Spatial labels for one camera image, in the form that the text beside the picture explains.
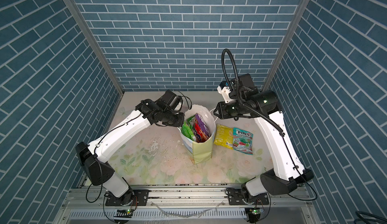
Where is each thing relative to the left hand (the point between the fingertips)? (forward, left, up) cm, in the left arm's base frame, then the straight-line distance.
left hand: (188, 123), depth 75 cm
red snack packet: (-2, -6, -11) cm, 13 cm away
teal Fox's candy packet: (+1, -33, -20) cm, 38 cm away
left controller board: (-35, +30, -27) cm, 53 cm away
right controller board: (-36, -33, -24) cm, 54 cm away
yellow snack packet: (+4, -22, -20) cm, 30 cm away
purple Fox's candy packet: (+2, -8, -4) cm, 9 cm away
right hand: (-2, -14, +12) cm, 19 cm away
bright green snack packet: (0, 0, -4) cm, 4 cm away
